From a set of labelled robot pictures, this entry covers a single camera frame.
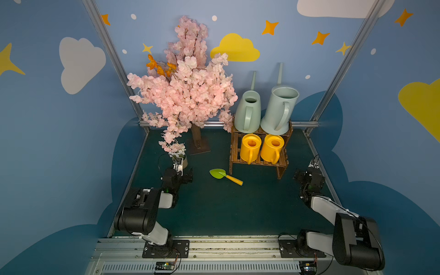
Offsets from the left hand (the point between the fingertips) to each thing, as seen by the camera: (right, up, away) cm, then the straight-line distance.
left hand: (182, 165), depth 94 cm
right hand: (+70, -3, -4) cm, 70 cm away
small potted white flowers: (-1, +6, -1) cm, 7 cm away
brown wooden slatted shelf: (+29, +7, -3) cm, 30 cm away
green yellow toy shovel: (+21, -6, +4) cm, 22 cm away
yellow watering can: (+35, +10, -15) cm, 40 cm away
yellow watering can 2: (+45, +11, -14) cm, 49 cm away
